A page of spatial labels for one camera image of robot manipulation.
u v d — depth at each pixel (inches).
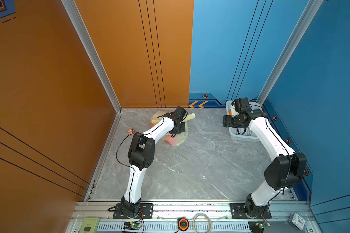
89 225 26.9
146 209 29.1
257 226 27.5
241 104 25.9
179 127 32.6
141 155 22.0
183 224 26.4
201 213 29.7
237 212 28.5
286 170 17.5
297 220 27.3
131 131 40.3
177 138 37.7
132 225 27.8
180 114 31.1
